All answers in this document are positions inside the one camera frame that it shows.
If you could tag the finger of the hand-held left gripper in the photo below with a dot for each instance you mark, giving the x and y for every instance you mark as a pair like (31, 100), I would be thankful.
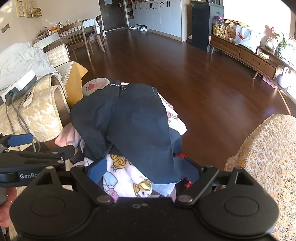
(19, 139)
(46, 155)

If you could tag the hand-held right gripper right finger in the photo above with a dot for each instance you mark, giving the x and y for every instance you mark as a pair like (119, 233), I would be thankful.
(186, 169)

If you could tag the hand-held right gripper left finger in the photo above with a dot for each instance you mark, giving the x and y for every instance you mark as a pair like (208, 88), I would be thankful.
(97, 169)

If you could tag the dark navy pants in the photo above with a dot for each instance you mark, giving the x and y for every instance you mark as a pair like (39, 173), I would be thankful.
(129, 129)

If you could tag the person's left hand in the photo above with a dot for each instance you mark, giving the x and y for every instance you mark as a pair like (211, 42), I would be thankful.
(5, 216)

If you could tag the red garment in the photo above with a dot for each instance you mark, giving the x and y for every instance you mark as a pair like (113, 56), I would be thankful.
(187, 184)

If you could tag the white cartoon print cloth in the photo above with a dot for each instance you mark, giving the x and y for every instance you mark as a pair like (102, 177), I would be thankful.
(124, 172)

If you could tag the pink cloth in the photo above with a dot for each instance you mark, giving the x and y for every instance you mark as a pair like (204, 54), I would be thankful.
(67, 136)

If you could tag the light blue cloth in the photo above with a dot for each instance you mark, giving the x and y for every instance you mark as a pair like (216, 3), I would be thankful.
(161, 188)

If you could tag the yellow patterned sofa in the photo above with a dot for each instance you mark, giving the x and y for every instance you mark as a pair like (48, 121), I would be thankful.
(39, 113)

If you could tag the white remote control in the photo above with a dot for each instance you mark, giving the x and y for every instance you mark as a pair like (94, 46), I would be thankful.
(29, 96)

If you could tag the white box device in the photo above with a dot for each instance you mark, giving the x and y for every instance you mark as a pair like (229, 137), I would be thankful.
(18, 85)

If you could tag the white blanket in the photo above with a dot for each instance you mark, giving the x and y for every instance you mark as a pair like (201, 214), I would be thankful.
(20, 60)

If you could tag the yellow lace tablecloth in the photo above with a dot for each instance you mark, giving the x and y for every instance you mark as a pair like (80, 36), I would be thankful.
(266, 162)

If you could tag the white round cushion red print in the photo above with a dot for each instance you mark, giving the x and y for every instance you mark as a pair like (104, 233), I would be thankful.
(92, 87)

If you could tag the yellow lace-edged sofa cover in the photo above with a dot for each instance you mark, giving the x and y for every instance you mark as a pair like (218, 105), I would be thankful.
(74, 74)

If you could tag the pile of oranges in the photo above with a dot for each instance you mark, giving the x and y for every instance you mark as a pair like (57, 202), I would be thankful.
(53, 29)

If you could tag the wooden dining chair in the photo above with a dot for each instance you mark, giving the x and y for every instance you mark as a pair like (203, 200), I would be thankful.
(100, 27)
(74, 37)

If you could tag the pink flat box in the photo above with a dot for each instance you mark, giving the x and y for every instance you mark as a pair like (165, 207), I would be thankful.
(269, 82)

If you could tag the wooden TV console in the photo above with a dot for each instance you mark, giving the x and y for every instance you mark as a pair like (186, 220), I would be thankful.
(245, 55)

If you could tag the lavender kettlebell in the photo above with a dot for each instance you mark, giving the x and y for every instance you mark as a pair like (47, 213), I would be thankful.
(284, 77)

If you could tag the dining table white tablecloth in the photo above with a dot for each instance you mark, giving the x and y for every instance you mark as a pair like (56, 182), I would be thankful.
(89, 23)

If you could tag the small white box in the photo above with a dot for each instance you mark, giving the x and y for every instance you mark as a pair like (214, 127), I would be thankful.
(264, 55)

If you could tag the black tall appliance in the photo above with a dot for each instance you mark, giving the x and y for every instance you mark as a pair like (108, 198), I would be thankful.
(203, 25)

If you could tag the snack bag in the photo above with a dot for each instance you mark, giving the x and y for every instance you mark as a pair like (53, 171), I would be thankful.
(230, 31)

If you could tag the white shopping bag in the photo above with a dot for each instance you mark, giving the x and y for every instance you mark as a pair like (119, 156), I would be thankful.
(248, 38)

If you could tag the cookie jar pink lid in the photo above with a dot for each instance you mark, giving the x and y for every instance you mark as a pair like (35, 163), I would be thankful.
(219, 27)

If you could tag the row of shoes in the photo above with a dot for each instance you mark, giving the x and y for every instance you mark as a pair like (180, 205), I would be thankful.
(137, 27)

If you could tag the potted plant patterned pot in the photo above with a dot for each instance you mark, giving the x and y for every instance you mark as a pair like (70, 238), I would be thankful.
(280, 47)

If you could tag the dark wooden door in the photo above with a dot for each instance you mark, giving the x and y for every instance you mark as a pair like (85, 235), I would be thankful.
(113, 14)

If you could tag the wooden wall shelf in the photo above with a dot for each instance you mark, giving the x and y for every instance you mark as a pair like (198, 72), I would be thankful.
(26, 8)

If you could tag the white cabinet wall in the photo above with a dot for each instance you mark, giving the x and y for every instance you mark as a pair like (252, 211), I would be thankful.
(157, 16)

